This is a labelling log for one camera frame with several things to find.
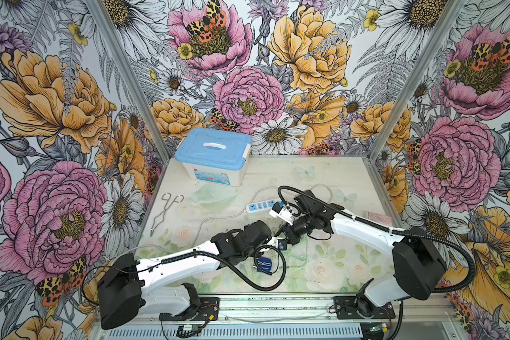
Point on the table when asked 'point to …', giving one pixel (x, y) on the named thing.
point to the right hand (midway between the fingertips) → (277, 245)
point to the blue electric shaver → (265, 263)
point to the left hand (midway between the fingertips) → (255, 234)
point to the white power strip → (261, 206)
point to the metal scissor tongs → (159, 217)
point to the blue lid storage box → (214, 156)
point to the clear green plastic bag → (215, 197)
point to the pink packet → (380, 218)
